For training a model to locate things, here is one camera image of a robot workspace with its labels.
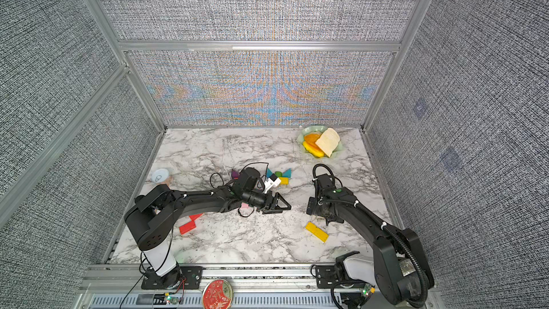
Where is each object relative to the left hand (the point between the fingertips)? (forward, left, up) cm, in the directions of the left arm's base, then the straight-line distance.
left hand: (290, 210), depth 77 cm
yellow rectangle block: (-4, -11, -11) cm, 16 cm away
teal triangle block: (+12, +7, +6) cm, 15 cm away
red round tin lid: (-23, +25, -7) cm, 35 cm away
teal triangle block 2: (+23, -2, -11) cm, 25 cm away
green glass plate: (+47, -18, -7) cm, 51 cm away
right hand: (+4, -14, -8) cm, 16 cm away
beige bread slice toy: (+36, -22, -4) cm, 42 cm away
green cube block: (+24, +2, -14) cm, 28 cm away
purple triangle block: (+22, +22, -9) cm, 33 cm away
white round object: (+21, +55, -6) cm, 59 cm away
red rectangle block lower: (-1, +39, -9) cm, 40 cm away
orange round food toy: (+38, -14, -6) cm, 41 cm away
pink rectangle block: (0, +16, +5) cm, 17 cm away
